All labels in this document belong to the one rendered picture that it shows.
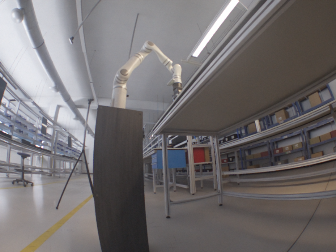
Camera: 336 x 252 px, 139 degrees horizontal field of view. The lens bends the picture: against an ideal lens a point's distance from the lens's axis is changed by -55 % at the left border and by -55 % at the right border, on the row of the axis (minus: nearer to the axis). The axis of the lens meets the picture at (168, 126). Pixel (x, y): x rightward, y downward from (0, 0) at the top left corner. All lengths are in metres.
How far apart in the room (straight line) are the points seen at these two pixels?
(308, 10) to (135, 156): 1.00
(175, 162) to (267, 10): 2.52
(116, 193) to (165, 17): 3.55
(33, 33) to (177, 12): 3.43
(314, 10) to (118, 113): 1.01
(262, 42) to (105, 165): 0.86
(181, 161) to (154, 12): 3.35
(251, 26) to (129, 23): 3.44
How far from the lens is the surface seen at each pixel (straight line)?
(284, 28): 0.67
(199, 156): 2.91
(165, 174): 1.45
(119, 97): 0.83
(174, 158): 2.62
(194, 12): 3.68
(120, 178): 0.65
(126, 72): 0.92
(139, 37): 4.02
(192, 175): 2.67
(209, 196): 1.73
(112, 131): 0.67
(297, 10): 0.65
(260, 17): 0.51
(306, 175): 2.30
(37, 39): 4.11
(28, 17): 3.83
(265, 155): 4.89
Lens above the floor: 0.55
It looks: 18 degrees up
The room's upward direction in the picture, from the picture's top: 3 degrees counter-clockwise
